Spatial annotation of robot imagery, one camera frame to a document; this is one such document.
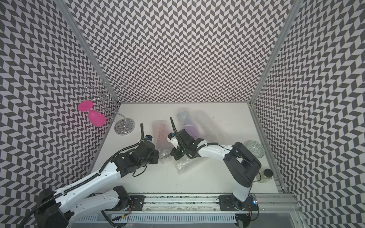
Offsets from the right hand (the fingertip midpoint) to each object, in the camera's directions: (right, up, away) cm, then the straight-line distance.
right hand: (172, 155), depth 84 cm
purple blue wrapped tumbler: (+9, +18, +10) cm, 23 cm away
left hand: (-8, +1, -5) cm, 10 cm away
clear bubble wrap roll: (+8, -2, -6) cm, 10 cm away
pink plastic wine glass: (-47, +23, +1) cm, 52 cm away
